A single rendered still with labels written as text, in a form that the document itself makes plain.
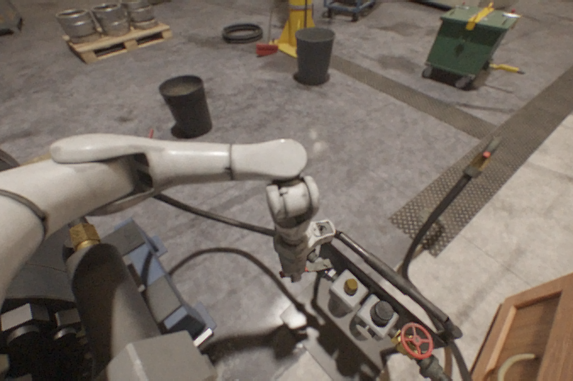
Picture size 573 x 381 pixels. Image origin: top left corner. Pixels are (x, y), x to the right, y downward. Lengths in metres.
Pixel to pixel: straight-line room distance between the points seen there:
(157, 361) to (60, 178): 0.24
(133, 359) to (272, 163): 0.29
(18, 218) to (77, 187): 0.08
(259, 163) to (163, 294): 0.76
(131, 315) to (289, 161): 0.31
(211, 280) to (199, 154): 0.95
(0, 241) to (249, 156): 0.26
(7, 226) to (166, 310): 0.77
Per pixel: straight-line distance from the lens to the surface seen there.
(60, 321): 0.70
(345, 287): 0.71
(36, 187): 0.33
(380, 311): 0.69
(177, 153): 0.38
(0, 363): 0.34
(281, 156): 0.36
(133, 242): 1.19
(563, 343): 1.05
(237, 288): 1.22
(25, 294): 0.65
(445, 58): 2.96
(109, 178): 0.38
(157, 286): 1.05
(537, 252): 1.80
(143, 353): 0.37
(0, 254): 0.26
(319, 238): 0.51
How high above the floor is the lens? 1.14
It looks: 50 degrees down
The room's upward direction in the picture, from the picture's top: 2 degrees counter-clockwise
